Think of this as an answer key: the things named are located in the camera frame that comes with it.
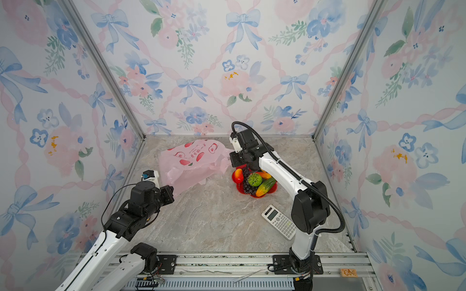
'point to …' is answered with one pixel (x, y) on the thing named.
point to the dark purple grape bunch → (248, 188)
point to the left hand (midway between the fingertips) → (174, 185)
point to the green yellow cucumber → (266, 186)
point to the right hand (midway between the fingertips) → (234, 156)
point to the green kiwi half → (255, 179)
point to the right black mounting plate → (282, 265)
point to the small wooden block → (349, 273)
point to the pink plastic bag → (184, 165)
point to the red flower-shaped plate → (239, 187)
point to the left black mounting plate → (168, 265)
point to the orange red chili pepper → (264, 174)
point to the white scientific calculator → (280, 222)
